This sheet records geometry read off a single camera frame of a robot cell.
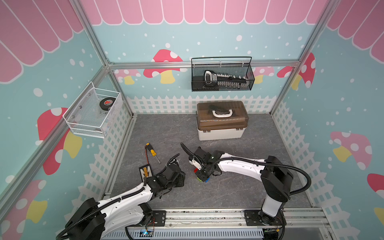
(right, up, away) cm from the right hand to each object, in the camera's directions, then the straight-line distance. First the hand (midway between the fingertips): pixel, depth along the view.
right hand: (200, 175), depth 85 cm
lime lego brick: (-2, +1, -10) cm, 10 cm away
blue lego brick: (+4, -3, 0) cm, 5 cm away
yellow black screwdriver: (-31, +11, +12) cm, 35 cm away
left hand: (-10, -3, -1) cm, 10 cm away
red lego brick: (-3, +5, -7) cm, 9 cm away
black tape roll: (-50, +40, -5) cm, 65 cm away
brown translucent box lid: (+12, +35, +7) cm, 37 cm away
